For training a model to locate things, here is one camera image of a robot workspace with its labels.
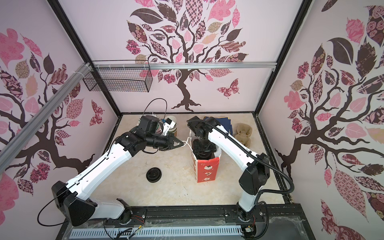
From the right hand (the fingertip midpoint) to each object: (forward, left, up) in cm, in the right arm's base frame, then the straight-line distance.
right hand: (202, 150), depth 79 cm
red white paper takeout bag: (-11, -1, -1) cm, 11 cm away
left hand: (-4, +10, +10) cm, 14 cm away
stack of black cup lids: (-7, +29, -15) cm, 33 cm away
